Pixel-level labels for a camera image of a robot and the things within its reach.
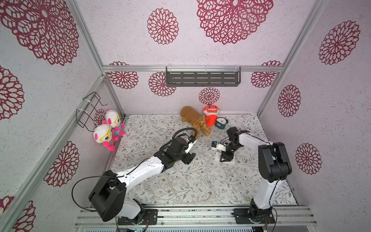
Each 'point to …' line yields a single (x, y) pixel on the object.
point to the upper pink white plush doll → (112, 119)
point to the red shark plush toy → (211, 112)
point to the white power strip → (218, 155)
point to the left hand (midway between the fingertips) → (189, 150)
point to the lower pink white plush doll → (103, 134)
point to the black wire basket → (86, 116)
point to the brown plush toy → (196, 119)
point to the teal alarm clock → (221, 123)
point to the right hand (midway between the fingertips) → (223, 153)
